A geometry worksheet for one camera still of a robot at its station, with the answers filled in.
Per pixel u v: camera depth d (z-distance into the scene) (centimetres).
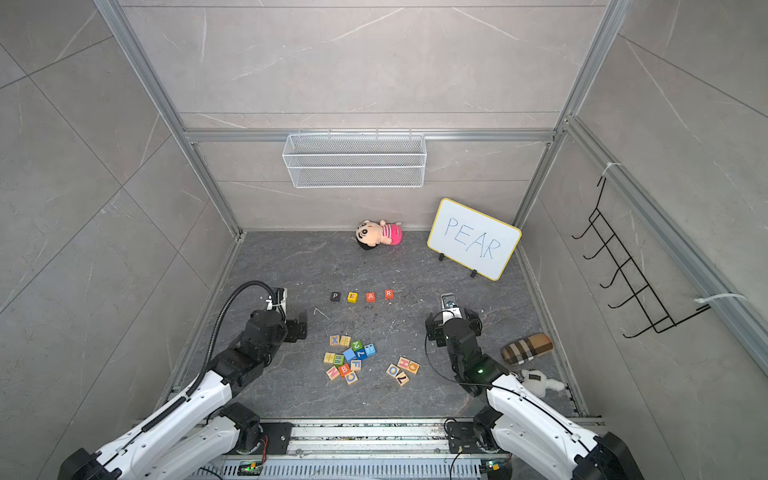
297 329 74
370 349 88
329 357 86
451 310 70
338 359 86
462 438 73
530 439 56
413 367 84
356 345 88
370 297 99
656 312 60
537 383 80
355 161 101
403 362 86
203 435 57
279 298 69
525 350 86
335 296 100
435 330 74
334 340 90
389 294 101
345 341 90
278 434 73
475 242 102
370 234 109
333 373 83
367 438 75
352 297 98
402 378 82
